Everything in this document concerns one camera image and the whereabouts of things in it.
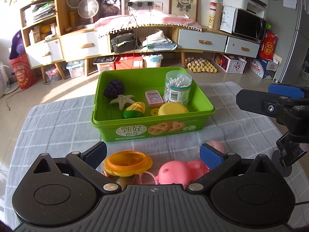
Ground pink rubber pig toy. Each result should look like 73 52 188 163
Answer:
154 160 210 188

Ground white starfish toy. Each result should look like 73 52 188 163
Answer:
110 94 135 111

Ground yellow toy corn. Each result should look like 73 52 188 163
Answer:
122 102 146 119

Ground yellow toy pot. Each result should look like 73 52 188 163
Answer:
150 102 188 116

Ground purple toy grapes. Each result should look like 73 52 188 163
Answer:
103 80 125 98

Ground clear cotton swab jar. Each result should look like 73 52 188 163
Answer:
163 70 192 106

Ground pink card box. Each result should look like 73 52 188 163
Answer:
145 90 164 108

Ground translucent octopus toy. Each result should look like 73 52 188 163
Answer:
116 177 136 191

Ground pink capsule egg toy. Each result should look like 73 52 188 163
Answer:
199 140 225 155

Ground orange yellow toy plate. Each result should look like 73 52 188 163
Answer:
103 151 153 177

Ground grey checked tablecloth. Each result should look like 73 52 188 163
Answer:
4 81 309 230

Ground green cookie tin box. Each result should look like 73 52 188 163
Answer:
91 68 215 142

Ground silver refrigerator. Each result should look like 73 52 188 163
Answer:
268 0 308 84

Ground white microwave oven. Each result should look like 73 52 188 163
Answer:
219 6 267 41

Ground yellow egg tray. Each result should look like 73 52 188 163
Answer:
185 57 217 73

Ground red cartoon bin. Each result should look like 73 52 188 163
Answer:
10 53 38 90

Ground red storage box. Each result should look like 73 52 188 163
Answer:
115 53 143 70

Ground wooden tv cabinet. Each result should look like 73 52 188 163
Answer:
19 0 261 78

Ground cartoon girl framed picture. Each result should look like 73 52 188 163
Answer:
169 0 199 21

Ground pink lace cloth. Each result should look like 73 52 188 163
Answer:
94 10 202 37

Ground white desk fan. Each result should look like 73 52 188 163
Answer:
77 0 99 19

